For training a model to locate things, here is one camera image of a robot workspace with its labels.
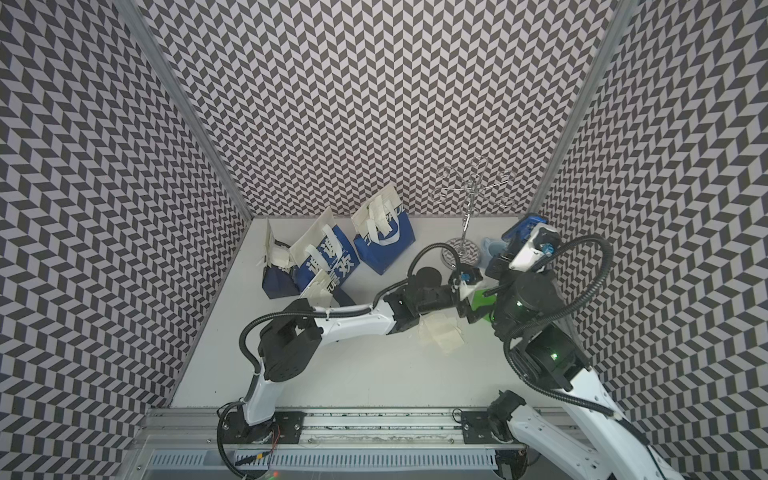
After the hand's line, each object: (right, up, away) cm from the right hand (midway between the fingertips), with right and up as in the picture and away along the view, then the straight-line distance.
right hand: (520, 243), depth 59 cm
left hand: (-1, -11, +14) cm, 18 cm away
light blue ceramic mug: (+8, -2, +41) cm, 41 cm away
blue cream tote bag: (-47, -2, +31) cm, 57 cm away
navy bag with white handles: (-61, -11, +32) cm, 70 cm away
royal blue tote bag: (-29, +4, +35) cm, 46 cm away
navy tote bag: (-44, -13, +18) cm, 49 cm away
